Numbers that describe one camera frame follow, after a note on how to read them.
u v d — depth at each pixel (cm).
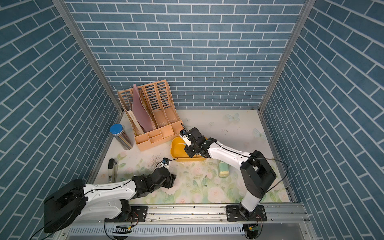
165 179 66
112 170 85
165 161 76
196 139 67
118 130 84
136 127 89
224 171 81
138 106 99
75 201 41
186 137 76
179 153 96
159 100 112
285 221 72
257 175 46
